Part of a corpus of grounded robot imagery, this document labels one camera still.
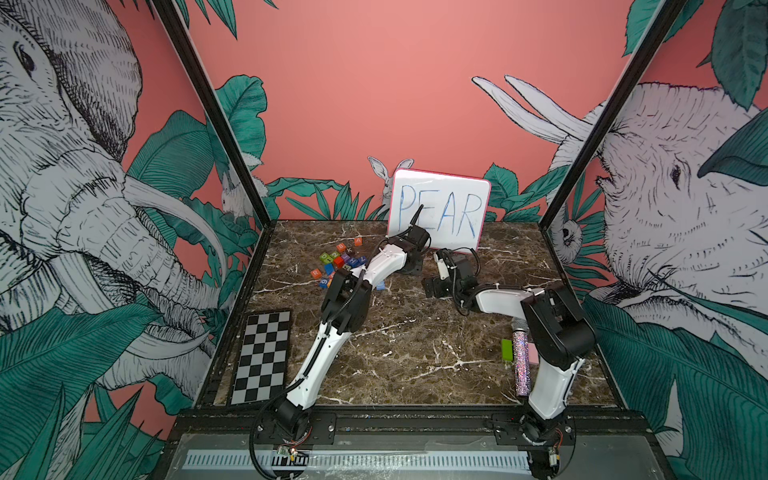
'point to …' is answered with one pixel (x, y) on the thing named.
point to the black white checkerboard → (263, 356)
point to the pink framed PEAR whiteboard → (454, 206)
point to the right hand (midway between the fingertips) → (432, 273)
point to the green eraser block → (507, 349)
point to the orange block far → (358, 241)
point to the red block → (339, 262)
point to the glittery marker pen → (522, 362)
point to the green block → (326, 258)
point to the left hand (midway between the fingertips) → (414, 263)
